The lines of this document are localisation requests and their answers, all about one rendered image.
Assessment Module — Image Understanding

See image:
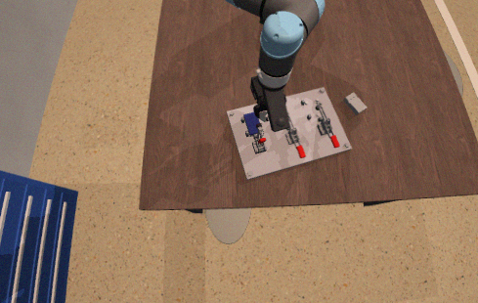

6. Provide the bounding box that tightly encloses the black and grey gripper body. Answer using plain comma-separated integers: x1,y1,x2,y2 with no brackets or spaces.
250,75,286,111

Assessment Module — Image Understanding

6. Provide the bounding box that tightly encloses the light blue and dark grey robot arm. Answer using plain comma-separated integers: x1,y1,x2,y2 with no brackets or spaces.
225,0,325,132

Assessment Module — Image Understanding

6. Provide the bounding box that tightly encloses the black toggle clamp with red handle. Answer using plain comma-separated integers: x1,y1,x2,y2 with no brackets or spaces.
315,102,339,148

